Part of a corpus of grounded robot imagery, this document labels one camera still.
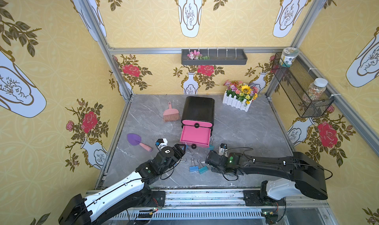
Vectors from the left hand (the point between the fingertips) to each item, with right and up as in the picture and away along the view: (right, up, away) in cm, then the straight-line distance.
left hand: (179, 147), depth 81 cm
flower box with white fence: (+39, +30, +19) cm, 53 cm away
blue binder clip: (+8, -13, +3) cm, 15 cm away
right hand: (+20, -11, +3) cm, 23 cm away
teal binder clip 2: (+13, -13, +2) cm, 19 cm away
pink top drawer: (+10, +12, +5) cm, 16 cm away
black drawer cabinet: (+12, +21, +11) cm, 26 cm away
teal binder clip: (+19, -3, +11) cm, 22 cm away
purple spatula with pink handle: (-30, +1, +16) cm, 34 cm away
